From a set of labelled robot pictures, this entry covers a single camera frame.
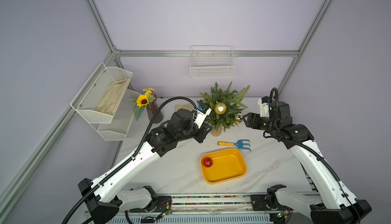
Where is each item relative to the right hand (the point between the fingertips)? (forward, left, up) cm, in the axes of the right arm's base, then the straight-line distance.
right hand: (249, 120), depth 74 cm
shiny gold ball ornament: (+3, +5, -1) cm, 5 cm away
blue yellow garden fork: (+1, 0, -25) cm, 25 cm away
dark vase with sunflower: (+17, +54, -1) cm, 57 cm away
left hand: (-7, +21, +4) cm, 22 cm away
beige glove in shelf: (+15, +71, +4) cm, 73 cm away
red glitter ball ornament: (-13, +21, -21) cm, 32 cm away
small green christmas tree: (+9, +8, +6) cm, 14 cm away
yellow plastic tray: (-12, +9, -27) cm, 31 cm away
